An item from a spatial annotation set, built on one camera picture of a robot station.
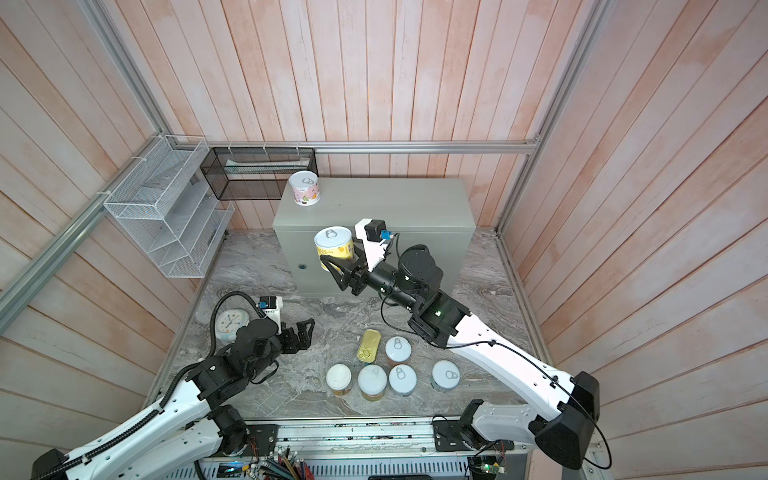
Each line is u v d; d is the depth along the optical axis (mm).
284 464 601
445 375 785
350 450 731
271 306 662
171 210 750
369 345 862
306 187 750
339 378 770
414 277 455
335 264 543
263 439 733
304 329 703
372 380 763
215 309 686
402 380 780
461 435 658
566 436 373
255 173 1042
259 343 563
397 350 836
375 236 491
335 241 570
